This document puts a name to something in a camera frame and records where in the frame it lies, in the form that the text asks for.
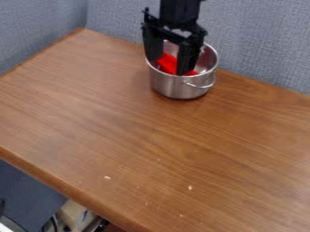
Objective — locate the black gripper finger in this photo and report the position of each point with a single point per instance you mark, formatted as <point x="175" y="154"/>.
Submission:
<point x="187" y="56"/>
<point x="152" y="45"/>

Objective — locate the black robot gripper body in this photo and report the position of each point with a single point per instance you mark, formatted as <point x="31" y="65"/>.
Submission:
<point x="175" y="24"/>

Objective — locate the red object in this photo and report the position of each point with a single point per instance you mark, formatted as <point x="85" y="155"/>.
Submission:
<point x="167" y="63"/>

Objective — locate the silver metal pot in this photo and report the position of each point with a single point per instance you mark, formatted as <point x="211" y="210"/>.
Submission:
<point x="188" y="86"/>

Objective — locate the beige box under table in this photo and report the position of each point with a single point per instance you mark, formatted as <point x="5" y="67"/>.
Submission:
<point x="73" y="218"/>

